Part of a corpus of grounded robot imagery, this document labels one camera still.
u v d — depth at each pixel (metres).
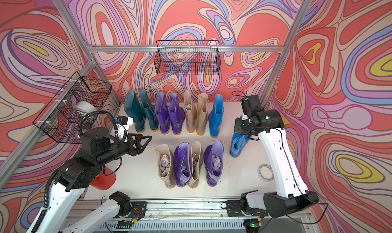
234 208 0.73
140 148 0.55
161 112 0.80
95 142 0.43
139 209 0.73
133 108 0.82
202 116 0.82
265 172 0.85
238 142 0.64
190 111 0.82
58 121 0.69
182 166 0.65
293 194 0.37
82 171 0.40
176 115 0.84
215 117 0.82
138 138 0.54
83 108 0.74
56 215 0.37
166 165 0.68
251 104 0.50
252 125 0.43
